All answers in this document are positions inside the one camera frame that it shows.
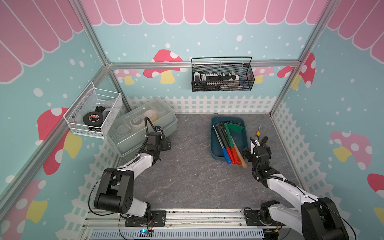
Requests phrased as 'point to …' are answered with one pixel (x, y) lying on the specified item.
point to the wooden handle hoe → (241, 159)
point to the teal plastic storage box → (241, 138)
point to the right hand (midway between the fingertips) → (255, 146)
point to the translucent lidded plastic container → (126, 129)
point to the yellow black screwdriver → (258, 133)
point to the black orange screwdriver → (265, 139)
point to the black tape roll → (93, 118)
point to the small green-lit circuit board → (145, 233)
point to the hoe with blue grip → (228, 160)
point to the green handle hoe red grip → (236, 128)
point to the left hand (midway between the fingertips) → (161, 142)
